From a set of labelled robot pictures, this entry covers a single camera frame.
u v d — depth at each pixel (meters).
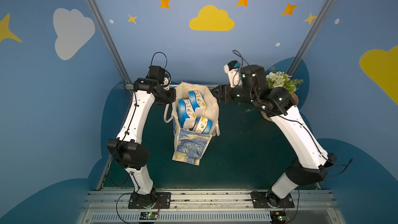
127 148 0.44
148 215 0.71
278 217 0.71
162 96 0.69
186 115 0.76
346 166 0.45
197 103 0.82
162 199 0.76
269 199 0.66
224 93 0.54
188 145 0.75
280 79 0.85
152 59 0.63
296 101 0.93
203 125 0.76
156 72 0.61
